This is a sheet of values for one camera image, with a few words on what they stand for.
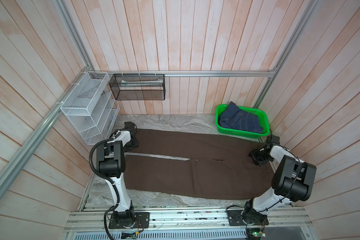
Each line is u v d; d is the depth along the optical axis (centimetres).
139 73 93
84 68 87
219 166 91
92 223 75
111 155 58
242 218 73
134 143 96
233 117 110
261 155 78
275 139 75
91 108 68
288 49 82
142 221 73
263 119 106
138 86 103
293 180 49
